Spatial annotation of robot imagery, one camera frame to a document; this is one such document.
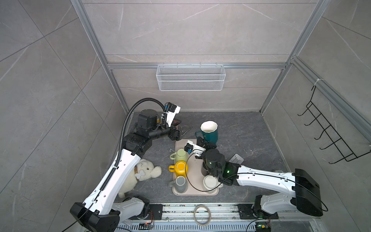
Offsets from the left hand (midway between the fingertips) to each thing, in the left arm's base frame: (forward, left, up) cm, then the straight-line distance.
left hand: (185, 121), depth 64 cm
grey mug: (-19, +3, -27) cm, 34 cm away
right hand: (0, -8, -11) cm, 14 cm away
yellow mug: (-10, +3, -29) cm, 31 cm away
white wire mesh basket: (+47, -5, -8) cm, 48 cm away
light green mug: (-3, +3, -26) cm, 27 cm away
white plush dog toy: (-11, +24, -29) cm, 39 cm away
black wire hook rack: (-17, -67, -3) cm, 69 cm away
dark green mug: (+1, -12, -8) cm, 15 cm away
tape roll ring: (-33, -11, -37) cm, 51 cm away
